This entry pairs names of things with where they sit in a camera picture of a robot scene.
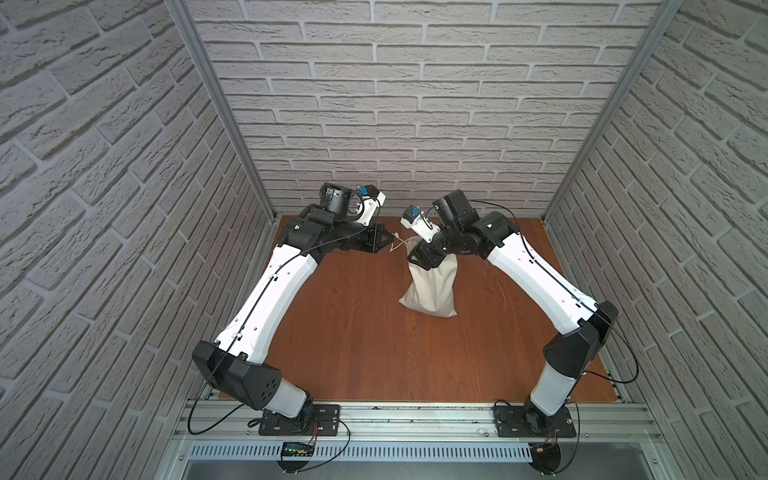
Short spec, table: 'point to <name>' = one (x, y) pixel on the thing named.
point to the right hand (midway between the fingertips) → (408, 253)
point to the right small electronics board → (546, 457)
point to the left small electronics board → (297, 449)
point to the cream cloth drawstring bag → (432, 290)
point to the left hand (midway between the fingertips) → (390, 229)
